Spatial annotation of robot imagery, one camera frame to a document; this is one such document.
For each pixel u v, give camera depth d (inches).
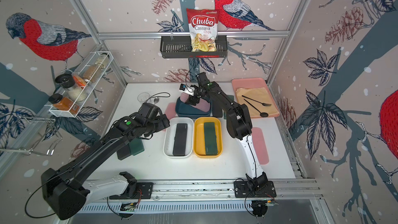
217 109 38.9
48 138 25.9
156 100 43.4
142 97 42.1
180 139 35.8
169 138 35.9
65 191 14.6
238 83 48.0
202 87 29.9
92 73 30.5
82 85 28.0
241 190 28.6
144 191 28.7
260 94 45.4
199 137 35.4
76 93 26.9
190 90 33.1
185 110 38.6
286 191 28.9
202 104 39.3
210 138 35.6
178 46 37.4
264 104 42.0
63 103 24.0
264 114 39.6
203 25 32.3
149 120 23.5
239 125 23.8
